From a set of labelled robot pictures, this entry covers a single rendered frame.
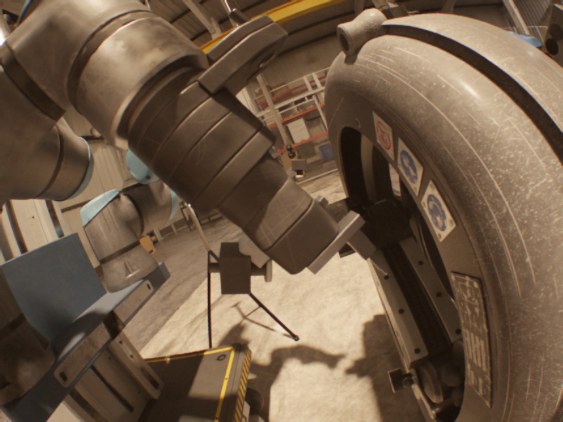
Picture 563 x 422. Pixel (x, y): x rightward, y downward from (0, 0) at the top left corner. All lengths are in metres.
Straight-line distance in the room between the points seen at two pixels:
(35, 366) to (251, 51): 0.50
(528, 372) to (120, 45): 0.27
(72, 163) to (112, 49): 0.18
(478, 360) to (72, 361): 0.57
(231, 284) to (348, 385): 0.91
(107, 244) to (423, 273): 0.76
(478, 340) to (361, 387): 0.87
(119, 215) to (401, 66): 0.72
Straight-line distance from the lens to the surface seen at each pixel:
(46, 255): 0.74
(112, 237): 0.74
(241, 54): 0.15
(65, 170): 0.30
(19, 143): 0.21
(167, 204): 0.85
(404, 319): 0.42
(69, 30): 0.19
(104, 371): 0.88
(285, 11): 8.69
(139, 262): 0.74
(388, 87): 0.18
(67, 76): 0.18
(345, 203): 0.52
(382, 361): 1.08
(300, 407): 1.06
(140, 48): 0.15
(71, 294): 0.75
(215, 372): 0.89
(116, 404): 0.90
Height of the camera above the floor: 0.85
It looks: 10 degrees down
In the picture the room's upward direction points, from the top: 23 degrees counter-clockwise
